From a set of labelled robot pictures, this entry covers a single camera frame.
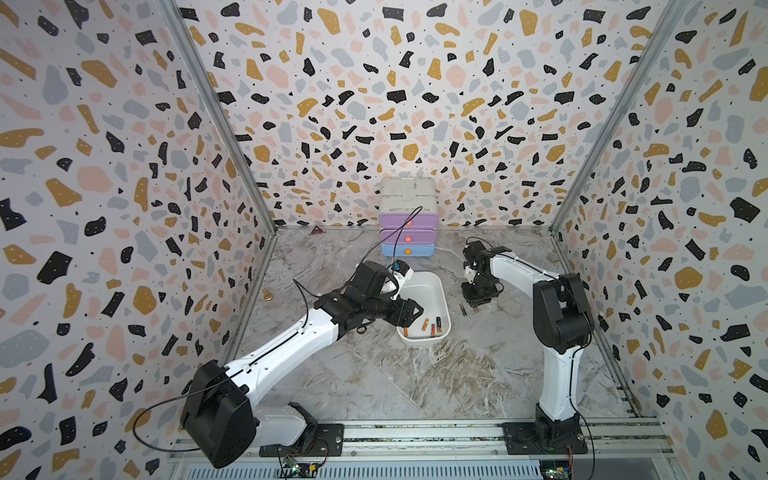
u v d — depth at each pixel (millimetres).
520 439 734
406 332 931
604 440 759
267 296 1008
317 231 1210
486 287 853
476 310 973
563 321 548
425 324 948
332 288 607
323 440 731
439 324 944
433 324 947
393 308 687
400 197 1003
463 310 976
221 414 390
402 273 696
